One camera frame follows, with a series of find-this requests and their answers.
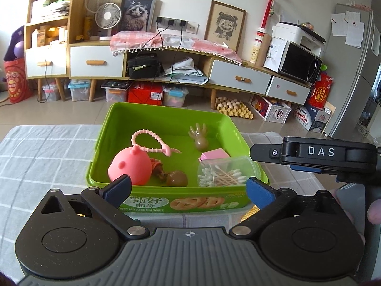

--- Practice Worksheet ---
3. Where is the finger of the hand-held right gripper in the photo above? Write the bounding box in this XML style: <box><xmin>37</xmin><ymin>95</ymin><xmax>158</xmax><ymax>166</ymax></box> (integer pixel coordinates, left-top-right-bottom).
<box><xmin>249</xmin><ymin>143</ymin><xmax>285</xmax><ymax>163</ymax></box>
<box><xmin>290</xmin><ymin>165</ymin><xmax>322</xmax><ymax>173</ymax></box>

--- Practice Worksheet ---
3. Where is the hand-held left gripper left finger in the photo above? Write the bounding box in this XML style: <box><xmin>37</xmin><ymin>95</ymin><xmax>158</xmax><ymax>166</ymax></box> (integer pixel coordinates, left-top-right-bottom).
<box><xmin>30</xmin><ymin>175</ymin><xmax>150</xmax><ymax>240</ymax></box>

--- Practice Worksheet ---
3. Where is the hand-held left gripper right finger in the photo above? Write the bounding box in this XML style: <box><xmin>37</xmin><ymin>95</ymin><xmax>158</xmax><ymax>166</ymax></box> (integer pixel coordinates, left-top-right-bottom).
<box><xmin>229</xmin><ymin>177</ymin><xmax>352</xmax><ymax>240</ymax></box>

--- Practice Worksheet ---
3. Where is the pink pig ball toy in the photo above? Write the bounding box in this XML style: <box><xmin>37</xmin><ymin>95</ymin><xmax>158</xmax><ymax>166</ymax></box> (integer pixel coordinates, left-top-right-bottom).
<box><xmin>108</xmin><ymin>147</ymin><xmax>153</xmax><ymax>186</ymax></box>

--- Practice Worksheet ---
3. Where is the toy corn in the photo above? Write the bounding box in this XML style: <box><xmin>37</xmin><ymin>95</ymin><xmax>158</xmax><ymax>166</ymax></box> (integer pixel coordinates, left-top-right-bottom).
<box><xmin>241</xmin><ymin>205</ymin><xmax>263</xmax><ymax>223</ymax></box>

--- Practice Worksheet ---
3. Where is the clear cotton swab jar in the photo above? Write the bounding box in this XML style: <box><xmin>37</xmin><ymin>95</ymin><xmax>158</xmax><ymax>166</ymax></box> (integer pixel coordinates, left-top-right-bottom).
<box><xmin>197</xmin><ymin>156</ymin><xmax>259</xmax><ymax>188</ymax></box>

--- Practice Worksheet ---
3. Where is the red toy figure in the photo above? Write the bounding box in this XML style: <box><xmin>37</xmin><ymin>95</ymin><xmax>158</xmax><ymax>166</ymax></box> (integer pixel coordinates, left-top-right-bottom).
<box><xmin>149</xmin><ymin>158</ymin><xmax>169</xmax><ymax>181</ymax></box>

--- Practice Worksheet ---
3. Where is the small pink box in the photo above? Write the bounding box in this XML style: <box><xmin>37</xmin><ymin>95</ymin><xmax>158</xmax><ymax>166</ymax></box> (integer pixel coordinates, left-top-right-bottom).
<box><xmin>199</xmin><ymin>148</ymin><xmax>230</xmax><ymax>163</ymax></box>

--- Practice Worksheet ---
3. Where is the brown translucent ball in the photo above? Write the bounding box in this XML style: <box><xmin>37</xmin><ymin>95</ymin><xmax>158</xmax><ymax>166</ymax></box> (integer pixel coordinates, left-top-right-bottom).
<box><xmin>166</xmin><ymin>170</ymin><xmax>189</xmax><ymax>188</ymax></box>

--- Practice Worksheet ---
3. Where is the pink beaded loop strap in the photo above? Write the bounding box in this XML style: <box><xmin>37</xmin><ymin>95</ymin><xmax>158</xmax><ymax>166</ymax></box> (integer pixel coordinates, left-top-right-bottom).
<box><xmin>131</xmin><ymin>129</ymin><xmax>181</xmax><ymax>157</ymax></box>

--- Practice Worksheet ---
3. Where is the tan sticky hand toy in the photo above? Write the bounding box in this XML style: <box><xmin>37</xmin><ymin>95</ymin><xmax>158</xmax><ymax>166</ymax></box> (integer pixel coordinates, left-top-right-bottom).
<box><xmin>188</xmin><ymin>122</ymin><xmax>210</xmax><ymax>151</ymax></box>

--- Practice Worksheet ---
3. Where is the green plastic box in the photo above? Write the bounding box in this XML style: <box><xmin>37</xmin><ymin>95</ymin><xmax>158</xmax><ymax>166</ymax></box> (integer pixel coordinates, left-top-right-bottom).
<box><xmin>86</xmin><ymin>102</ymin><xmax>270</xmax><ymax>213</ymax></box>

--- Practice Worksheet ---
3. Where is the person's right hand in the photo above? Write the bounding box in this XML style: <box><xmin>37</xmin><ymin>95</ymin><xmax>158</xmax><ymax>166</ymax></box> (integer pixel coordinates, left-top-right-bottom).
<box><xmin>367</xmin><ymin>199</ymin><xmax>381</xmax><ymax>225</ymax></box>

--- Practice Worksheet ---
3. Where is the white printed crate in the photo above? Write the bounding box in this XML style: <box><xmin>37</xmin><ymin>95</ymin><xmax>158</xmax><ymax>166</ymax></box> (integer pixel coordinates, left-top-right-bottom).
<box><xmin>248</xmin><ymin>94</ymin><xmax>292</xmax><ymax>123</ymax></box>

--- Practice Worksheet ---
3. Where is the blue white carton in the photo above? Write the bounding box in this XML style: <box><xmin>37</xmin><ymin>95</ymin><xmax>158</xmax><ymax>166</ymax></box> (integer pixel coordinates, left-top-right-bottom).
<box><xmin>290</xmin><ymin>104</ymin><xmax>331</xmax><ymax>133</ymax></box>

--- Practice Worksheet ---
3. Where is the yellow egg tray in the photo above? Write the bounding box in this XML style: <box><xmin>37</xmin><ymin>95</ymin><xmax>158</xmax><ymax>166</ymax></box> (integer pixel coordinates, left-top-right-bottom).
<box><xmin>215</xmin><ymin>96</ymin><xmax>254</xmax><ymax>120</ymax></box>

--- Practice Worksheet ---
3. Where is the silver refrigerator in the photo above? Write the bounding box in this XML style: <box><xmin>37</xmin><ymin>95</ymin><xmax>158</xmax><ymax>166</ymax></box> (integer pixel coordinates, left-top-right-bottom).
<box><xmin>323</xmin><ymin>3</ymin><xmax>381</xmax><ymax>139</ymax></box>

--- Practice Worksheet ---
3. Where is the white drawer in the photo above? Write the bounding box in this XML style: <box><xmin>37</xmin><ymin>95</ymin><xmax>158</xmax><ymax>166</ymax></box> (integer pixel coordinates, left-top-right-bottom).
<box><xmin>208</xmin><ymin>60</ymin><xmax>273</xmax><ymax>93</ymax></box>
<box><xmin>25</xmin><ymin>48</ymin><xmax>67</xmax><ymax>78</ymax></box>
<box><xmin>266</xmin><ymin>76</ymin><xmax>312</xmax><ymax>105</ymax></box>
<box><xmin>70</xmin><ymin>45</ymin><xmax>125</xmax><ymax>78</ymax></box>

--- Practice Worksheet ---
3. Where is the red gift box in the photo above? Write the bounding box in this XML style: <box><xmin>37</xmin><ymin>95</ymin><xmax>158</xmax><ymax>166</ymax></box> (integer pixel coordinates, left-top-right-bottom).
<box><xmin>306</xmin><ymin>72</ymin><xmax>334</xmax><ymax>109</ymax></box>

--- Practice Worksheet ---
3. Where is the grey checked tablecloth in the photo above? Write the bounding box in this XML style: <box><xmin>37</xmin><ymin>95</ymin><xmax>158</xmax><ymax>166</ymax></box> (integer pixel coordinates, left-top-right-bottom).
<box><xmin>0</xmin><ymin>124</ymin><xmax>338</xmax><ymax>277</ymax></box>

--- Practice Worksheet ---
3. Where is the black microwave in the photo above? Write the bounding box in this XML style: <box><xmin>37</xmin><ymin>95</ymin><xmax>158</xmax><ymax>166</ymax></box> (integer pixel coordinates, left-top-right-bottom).
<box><xmin>263</xmin><ymin>41</ymin><xmax>323</xmax><ymax>84</ymax></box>

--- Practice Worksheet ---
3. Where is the clear storage box dark lid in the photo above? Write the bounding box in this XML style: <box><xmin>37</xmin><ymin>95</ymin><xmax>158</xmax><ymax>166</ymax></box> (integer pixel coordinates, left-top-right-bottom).
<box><xmin>101</xmin><ymin>80</ymin><xmax>130</xmax><ymax>102</ymax></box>

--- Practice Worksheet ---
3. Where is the red cardboard box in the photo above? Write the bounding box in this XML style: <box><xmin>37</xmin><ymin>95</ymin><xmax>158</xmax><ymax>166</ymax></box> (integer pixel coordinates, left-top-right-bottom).
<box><xmin>128</xmin><ymin>82</ymin><xmax>164</xmax><ymax>105</ymax></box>

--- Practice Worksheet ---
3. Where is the stack of paper cups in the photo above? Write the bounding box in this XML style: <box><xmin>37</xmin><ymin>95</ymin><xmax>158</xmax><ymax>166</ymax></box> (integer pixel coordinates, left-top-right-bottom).
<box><xmin>249</xmin><ymin>26</ymin><xmax>265</xmax><ymax>64</ymax></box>

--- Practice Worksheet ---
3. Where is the wooden TV cabinet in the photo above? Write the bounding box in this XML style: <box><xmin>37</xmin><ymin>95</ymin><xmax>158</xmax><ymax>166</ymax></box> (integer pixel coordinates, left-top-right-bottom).
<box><xmin>68</xmin><ymin>40</ymin><xmax>319</xmax><ymax>111</ymax></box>

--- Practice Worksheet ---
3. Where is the clear storage box blue lid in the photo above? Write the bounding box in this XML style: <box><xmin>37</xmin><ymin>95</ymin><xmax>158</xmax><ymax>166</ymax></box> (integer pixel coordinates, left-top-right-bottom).
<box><xmin>68</xmin><ymin>79</ymin><xmax>91</xmax><ymax>102</ymax></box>

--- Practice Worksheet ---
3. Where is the clear storage box white lid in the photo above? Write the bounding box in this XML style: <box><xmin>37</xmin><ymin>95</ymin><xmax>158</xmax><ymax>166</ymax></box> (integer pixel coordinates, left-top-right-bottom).
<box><xmin>163</xmin><ymin>86</ymin><xmax>189</xmax><ymax>107</ymax></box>

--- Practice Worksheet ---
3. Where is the pile of white papers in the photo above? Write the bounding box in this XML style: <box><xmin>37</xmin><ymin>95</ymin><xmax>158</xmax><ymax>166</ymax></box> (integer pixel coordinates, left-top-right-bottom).
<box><xmin>162</xmin><ymin>56</ymin><xmax>209</xmax><ymax>85</ymax></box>

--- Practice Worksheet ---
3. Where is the small clear storage box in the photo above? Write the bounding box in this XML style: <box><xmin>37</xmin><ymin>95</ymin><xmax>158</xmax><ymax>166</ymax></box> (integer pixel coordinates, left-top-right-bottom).
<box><xmin>42</xmin><ymin>82</ymin><xmax>62</xmax><ymax>102</ymax></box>

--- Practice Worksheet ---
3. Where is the white paper note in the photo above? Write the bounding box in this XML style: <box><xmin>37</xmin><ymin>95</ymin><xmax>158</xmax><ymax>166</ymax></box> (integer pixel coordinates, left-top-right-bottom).
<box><xmin>331</xmin><ymin>12</ymin><xmax>347</xmax><ymax>36</ymax></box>
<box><xmin>345</xmin><ymin>10</ymin><xmax>365</xmax><ymax>48</ymax></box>

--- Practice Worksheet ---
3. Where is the white printer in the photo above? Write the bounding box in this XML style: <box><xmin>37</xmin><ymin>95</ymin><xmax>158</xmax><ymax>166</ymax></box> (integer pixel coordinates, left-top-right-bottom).
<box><xmin>272</xmin><ymin>21</ymin><xmax>326</xmax><ymax>55</ymax></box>

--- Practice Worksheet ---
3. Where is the black bag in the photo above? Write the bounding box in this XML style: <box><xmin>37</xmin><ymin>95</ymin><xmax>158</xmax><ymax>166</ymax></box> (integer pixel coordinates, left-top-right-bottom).
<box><xmin>127</xmin><ymin>53</ymin><xmax>164</xmax><ymax>79</ymax></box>

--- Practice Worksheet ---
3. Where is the framed girl drawing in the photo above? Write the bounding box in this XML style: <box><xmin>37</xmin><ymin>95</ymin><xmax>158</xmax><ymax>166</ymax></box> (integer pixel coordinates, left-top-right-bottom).
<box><xmin>204</xmin><ymin>0</ymin><xmax>247</xmax><ymax>53</ymax></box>

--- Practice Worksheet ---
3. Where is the red printed bucket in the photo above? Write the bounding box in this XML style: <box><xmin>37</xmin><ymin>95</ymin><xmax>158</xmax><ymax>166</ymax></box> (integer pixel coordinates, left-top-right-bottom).
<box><xmin>4</xmin><ymin>57</ymin><xmax>33</xmax><ymax>103</ymax></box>

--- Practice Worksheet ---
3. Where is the pink checked cloth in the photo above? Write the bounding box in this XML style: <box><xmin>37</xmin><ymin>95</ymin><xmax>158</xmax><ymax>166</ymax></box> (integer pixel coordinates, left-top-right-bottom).
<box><xmin>110</xmin><ymin>31</ymin><xmax>243</xmax><ymax>65</ymax></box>

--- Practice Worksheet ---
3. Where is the yellow can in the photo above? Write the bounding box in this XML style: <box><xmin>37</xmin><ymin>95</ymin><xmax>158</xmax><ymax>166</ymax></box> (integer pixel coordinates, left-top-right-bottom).
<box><xmin>83</xmin><ymin>16</ymin><xmax>94</xmax><ymax>41</ymax></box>

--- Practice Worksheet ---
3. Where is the small cardboard box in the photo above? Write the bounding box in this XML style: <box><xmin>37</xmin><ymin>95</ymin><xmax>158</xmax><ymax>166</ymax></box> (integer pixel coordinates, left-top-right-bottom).
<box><xmin>31</xmin><ymin>28</ymin><xmax>48</xmax><ymax>47</ymax></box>

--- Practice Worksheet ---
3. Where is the purple bag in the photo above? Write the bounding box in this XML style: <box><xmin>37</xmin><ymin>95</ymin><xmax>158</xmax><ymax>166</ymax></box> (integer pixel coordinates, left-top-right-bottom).
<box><xmin>3</xmin><ymin>25</ymin><xmax>26</xmax><ymax>61</ymax></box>

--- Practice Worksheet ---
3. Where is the framed cat picture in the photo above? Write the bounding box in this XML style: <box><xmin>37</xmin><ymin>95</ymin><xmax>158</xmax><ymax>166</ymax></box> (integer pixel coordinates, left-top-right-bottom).
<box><xmin>119</xmin><ymin>0</ymin><xmax>157</xmax><ymax>33</ymax></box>

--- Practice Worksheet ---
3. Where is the white desk fan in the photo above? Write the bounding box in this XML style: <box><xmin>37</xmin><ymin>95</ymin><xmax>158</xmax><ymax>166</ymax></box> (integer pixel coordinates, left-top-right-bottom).
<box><xmin>95</xmin><ymin>2</ymin><xmax>122</xmax><ymax>41</ymax></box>

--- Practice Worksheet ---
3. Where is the wooden shelf cabinet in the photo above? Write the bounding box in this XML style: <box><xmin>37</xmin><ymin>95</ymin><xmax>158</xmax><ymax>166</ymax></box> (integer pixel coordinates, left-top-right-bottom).
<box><xmin>24</xmin><ymin>0</ymin><xmax>90</xmax><ymax>102</ymax></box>

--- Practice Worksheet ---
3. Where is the stack of documents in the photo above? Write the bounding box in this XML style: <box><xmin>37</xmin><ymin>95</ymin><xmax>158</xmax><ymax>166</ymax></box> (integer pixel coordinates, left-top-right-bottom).
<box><xmin>31</xmin><ymin>0</ymin><xmax>72</xmax><ymax>21</ymax></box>

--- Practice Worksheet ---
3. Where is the white wall socket panel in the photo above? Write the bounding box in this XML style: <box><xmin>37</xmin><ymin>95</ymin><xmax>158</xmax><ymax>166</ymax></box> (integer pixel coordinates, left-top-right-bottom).
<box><xmin>156</xmin><ymin>16</ymin><xmax>199</xmax><ymax>34</ymax></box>

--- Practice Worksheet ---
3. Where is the red hanging wall ornament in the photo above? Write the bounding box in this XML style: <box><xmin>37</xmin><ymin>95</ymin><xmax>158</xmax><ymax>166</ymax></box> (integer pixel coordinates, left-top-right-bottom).
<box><xmin>262</xmin><ymin>0</ymin><xmax>288</xmax><ymax>33</ymax></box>

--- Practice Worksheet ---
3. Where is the black charger with cable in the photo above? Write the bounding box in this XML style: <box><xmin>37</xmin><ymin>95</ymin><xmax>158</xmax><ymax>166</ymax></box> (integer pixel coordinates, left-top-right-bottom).
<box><xmin>134</xmin><ymin>17</ymin><xmax>164</xmax><ymax>79</ymax></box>
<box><xmin>165</xmin><ymin>19</ymin><xmax>188</xmax><ymax>96</ymax></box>

